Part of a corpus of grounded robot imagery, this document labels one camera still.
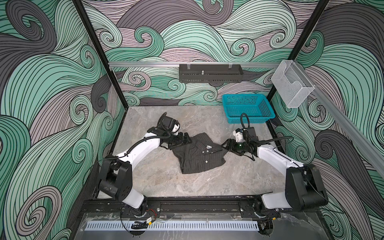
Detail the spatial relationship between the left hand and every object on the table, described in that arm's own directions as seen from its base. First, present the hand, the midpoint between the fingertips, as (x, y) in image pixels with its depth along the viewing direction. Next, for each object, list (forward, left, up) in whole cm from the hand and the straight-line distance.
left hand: (187, 142), depth 83 cm
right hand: (+1, -23, -6) cm, 24 cm away
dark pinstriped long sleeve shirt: (-2, -9, -10) cm, 13 cm away
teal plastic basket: (+42, -55, -11) cm, 70 cm away
